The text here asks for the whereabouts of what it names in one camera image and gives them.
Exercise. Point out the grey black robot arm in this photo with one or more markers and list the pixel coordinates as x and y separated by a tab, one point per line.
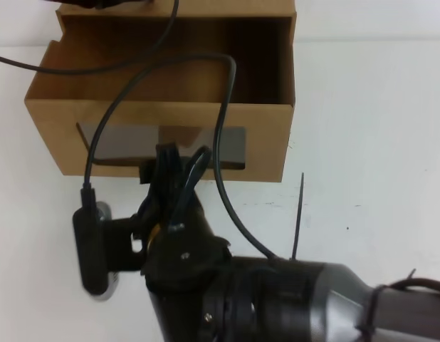
261	299

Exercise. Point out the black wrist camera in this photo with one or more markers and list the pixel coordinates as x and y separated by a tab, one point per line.
104	245

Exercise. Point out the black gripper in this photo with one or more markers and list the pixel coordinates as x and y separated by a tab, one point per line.
181	262

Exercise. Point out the cardboard shoebox drawer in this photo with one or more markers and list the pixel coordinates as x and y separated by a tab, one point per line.
177	103

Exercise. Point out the black cable tie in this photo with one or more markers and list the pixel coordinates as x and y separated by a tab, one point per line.
298	218

